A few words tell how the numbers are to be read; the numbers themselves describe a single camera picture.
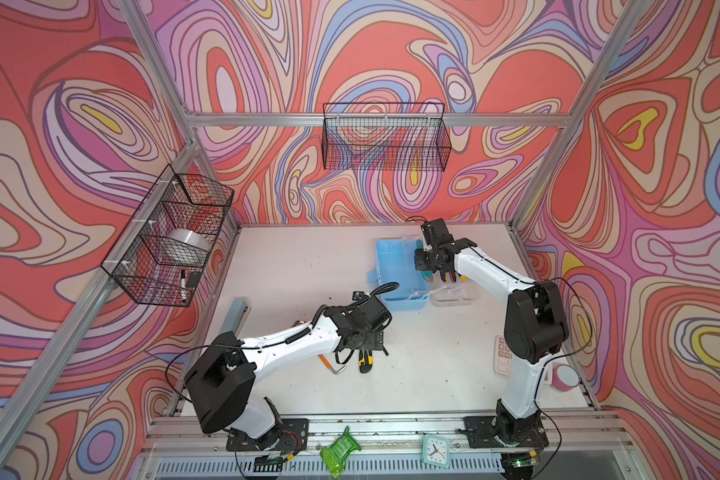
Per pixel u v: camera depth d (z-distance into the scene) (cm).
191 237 74
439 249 73
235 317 89
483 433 73
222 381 42
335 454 70
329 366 84
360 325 63
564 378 77
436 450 70
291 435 73
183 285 72
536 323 50
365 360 84
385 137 96
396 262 104
